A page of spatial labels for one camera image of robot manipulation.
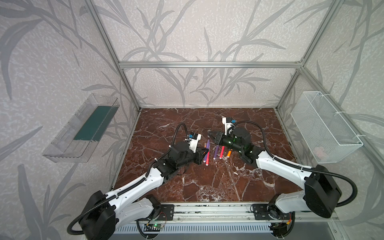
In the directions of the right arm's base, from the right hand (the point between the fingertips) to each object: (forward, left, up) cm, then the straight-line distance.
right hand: (208, 129), depth 76 cm
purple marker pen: (-8, 0, -5) cm, 9 cm away
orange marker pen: (-2, -13, -24) cm, 28 cm away
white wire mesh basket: (-12, -50, +9) cm, 52 cm away
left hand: (-8, -1, -4) cm, 9 cm away
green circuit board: (-40, +28, -27) cm, 56 cm away
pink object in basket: (-11, -55, -5) cm, 56 cm away
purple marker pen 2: (+1, -6, -25) cm, 26 cm away
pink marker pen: (-5, 0, -24) cm, 25 cm away
